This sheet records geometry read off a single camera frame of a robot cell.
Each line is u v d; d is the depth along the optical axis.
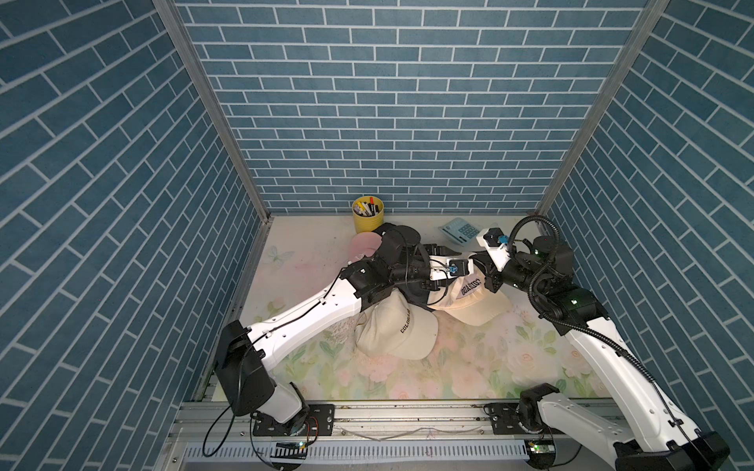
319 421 0.74
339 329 0.89
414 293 0.90
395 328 0.84
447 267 0.55
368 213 1.08
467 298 0.80
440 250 0.61
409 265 0.58
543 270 0.52
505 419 0.74
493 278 0.61
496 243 0.57
